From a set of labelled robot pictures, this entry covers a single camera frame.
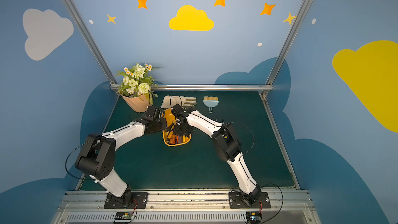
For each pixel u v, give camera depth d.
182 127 0.82
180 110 0.77
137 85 0.88
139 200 0.75
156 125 0.81
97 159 0.47
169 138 0.93
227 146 0.57
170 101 1.15
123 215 0.72
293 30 0.86
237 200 0.75
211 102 1.17
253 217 0.73
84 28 0.84
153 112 0.75
